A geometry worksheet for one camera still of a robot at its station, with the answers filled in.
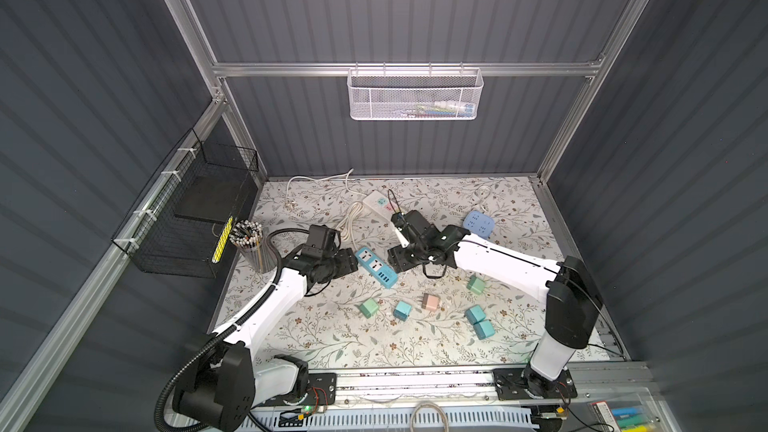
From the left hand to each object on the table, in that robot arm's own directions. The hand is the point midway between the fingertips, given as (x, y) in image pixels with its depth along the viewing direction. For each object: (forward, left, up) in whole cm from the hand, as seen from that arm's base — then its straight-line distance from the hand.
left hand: (347, 263), depth 85 cm
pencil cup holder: (+6, +27, +7) cm, 28 cm away
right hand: (-1, -15, +2) cm, 15 cm away
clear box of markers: (-38, -66, -8) cm, 76 cm away
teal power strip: (+2, -8, -8) cm, 11 cm away
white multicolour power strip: (+28, -10, -6) cm, 30 cm away
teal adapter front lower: (-18, -37, -8) cm, 42 cm away
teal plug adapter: (-12, -15, -8) cm, 21 cm away
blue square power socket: (+16, -44, -6) cm, 47 cm away
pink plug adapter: (-10, -24, -8) cm, 27 cm away
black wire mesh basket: (+3, +39, +18) cm, 43 cm away
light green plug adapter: (-11, -6, -7) cm, 14 cm away
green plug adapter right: (-6, -38, -7) cm, 39 cm away
